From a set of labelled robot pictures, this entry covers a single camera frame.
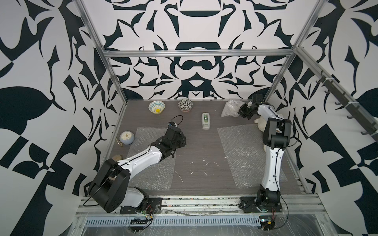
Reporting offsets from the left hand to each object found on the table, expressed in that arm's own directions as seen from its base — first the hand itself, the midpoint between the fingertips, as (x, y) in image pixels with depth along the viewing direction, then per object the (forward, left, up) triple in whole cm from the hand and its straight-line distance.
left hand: (183, 135), depth 88 cm
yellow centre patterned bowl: (+32, +20, -9) cm, 38 cm away
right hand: (+25, -40, -5) cm, 47 cm away
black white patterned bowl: (+32, -2, -8) cm, 33 cm away
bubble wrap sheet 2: (-20, +15, -10) cm, 27 cm away
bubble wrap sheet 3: (-3, -38, -9) cm, 39 cm away
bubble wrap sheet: (+25, -36, -4) cm, 44 cm away
